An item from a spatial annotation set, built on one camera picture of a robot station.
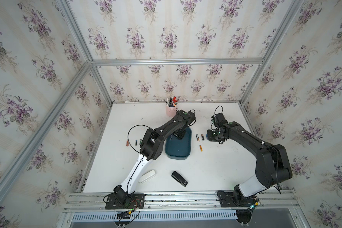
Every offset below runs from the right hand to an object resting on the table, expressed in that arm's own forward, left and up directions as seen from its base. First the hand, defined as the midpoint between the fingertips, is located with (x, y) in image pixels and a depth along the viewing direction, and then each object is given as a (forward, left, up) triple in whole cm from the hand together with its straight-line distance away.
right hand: (211, 137), depth 91 cm
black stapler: (-26, +20, -4) cm, 32 cm away
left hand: (+3, +23, -5) cm, 23 cm away
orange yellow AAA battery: (-4, +6, -6) cm, 10 cm away
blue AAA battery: (-4, +5, +9) cm, 11 cm away
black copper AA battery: (+4, +8, -7) cm, 11 cm away
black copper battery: (+5, +5, -5) cm, 9 cm away
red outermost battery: (-1, +56, -6) cm, 57 cm away
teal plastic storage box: (-6, +23, -4) cm, 24 cm away
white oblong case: (-24, +39, -3) cm, 46 cm away
